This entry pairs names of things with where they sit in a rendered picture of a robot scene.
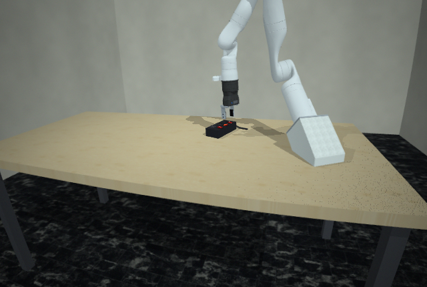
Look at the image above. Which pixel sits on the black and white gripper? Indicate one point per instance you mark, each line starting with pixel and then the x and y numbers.
pixel 229 79

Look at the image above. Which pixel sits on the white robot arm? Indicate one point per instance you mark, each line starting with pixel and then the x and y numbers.
pixel 275 28

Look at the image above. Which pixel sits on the black power strip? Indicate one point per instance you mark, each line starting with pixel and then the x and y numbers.
pixel 221 128

